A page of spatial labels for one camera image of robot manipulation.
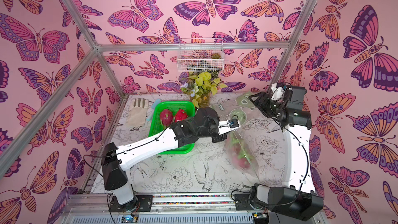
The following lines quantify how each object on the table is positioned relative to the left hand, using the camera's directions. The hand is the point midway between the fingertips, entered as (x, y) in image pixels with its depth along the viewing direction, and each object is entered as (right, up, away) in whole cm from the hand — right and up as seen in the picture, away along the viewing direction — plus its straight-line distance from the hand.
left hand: (233, 127), depth 69 cm
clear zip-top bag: (+13, +12, +31) cm, 36 cm away
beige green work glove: (-59, +3, +39) cm, 71 cm away
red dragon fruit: (-27, +4, +28) cm, 40 cm away
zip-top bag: (+3, -12, +1) cm, 13 cm away
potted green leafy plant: (-15, +23, +30) cm, 40 cm away
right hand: (+10, +13, +1) cm, 16 cm away
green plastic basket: (-42, -2, +26) cm, 50 cm away
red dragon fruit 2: (-36, +3, +28) cm, 45 cm away
